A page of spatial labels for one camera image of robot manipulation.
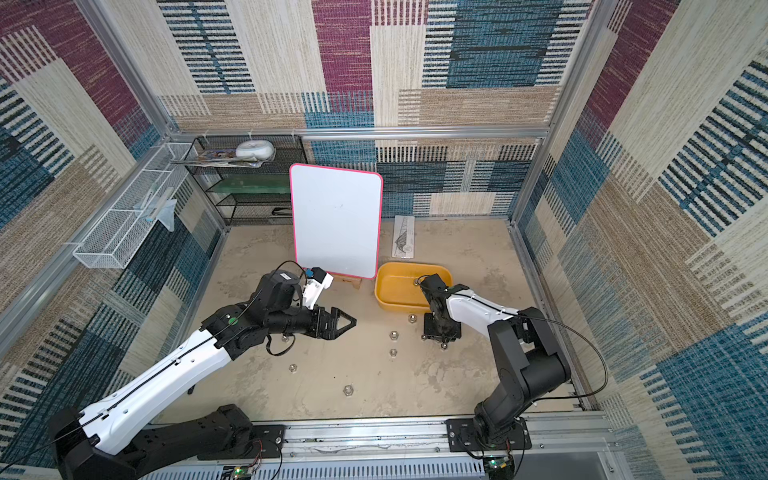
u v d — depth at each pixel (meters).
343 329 0.65
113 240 0.71
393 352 0.87
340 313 0.63
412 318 0.94
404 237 1.15
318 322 0.62
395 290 1.01
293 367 0.85
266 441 0.73
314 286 0.66
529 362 0.45
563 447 0.73
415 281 1.02
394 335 0.91
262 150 0.89
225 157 0.92
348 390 0.81
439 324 0.77
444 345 0.89
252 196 1.15
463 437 0.73
